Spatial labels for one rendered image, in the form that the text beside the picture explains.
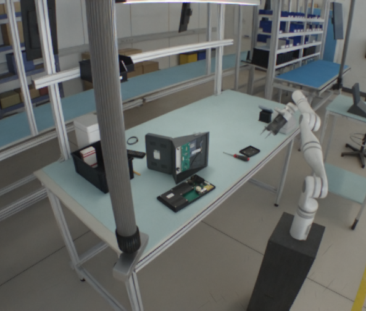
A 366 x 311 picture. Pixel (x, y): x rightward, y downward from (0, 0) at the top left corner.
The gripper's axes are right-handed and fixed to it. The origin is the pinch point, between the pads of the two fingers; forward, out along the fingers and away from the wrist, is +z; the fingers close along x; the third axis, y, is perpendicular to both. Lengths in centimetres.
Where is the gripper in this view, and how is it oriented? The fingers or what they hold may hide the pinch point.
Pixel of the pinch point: (262, 137)
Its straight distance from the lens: 176.6
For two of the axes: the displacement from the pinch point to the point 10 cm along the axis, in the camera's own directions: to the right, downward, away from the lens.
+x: -3.6, -4.7, 8.0
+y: 6.6, 4.8, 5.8
